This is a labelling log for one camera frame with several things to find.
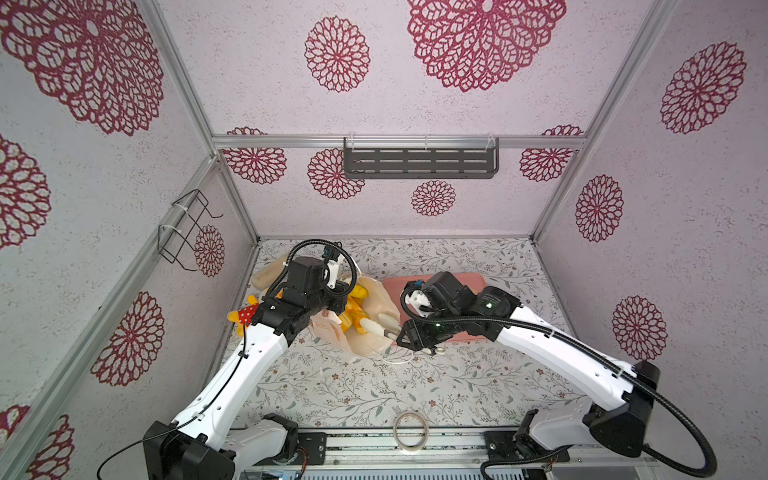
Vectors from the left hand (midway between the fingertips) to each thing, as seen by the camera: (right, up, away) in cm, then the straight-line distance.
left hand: (344, 291), depth 77 cm
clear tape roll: (+16, -39, -3) cm, 42 cm away
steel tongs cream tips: (+11, -9, +1) cm, 14 cm away
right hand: (+15, -10, -8) cm, 19 cm away
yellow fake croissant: (+2, -7, +14) cm, 16 cm away
